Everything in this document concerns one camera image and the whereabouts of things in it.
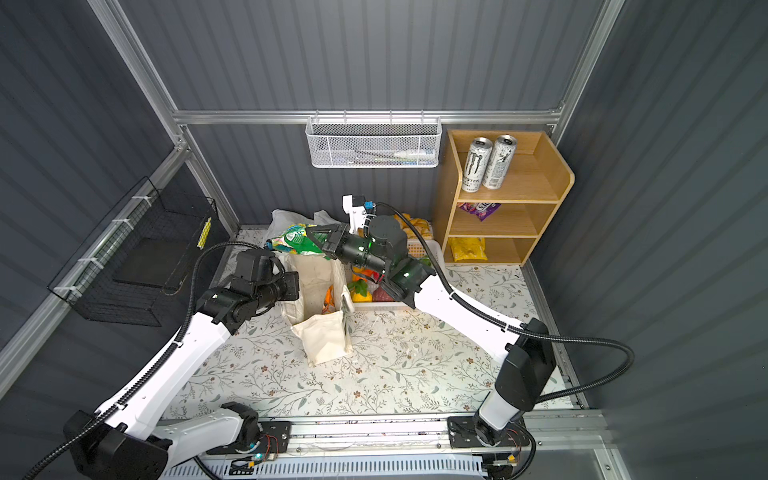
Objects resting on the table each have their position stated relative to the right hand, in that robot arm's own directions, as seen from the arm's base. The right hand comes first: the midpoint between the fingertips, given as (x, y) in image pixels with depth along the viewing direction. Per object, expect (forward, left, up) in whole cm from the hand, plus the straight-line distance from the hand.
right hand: (304, 237), depth 60 cm
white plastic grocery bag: (+34, +22, -28) cm, 50 cm away
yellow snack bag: (+30, -44, -39) cm, 66 cm away
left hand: (+3, +7, -19) cm, 21 cm away
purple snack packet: (+34, -47, -24) cm, 63 cm away
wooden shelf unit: (+35, -63, -13) cm, 73 cm away
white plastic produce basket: (+9, -10, -35) cm, 38 cm away
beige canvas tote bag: (-9, -2, -15) cm, 18 cm away
